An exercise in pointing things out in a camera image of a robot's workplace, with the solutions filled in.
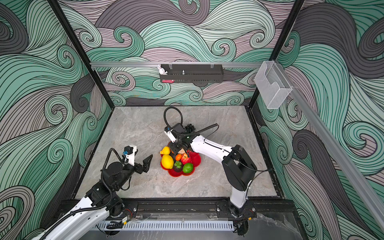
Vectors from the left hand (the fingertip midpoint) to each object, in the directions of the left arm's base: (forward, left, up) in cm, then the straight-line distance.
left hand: (144, 151), depth 76 cm
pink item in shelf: (+39, -10, +16) cm, 44 cm away
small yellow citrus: (+6, -9, -11) cm, 15 cm away
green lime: (-4, -22, -11) cm, 25 cm away
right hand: (+8, -12, -7) cm, 16 cm away
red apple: (+2, -21, -12) cm, 24 cm away
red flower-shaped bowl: (+1, -27, -14) cm, 31 cm away
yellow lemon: (0, -11, -11) cm, 15 cm away
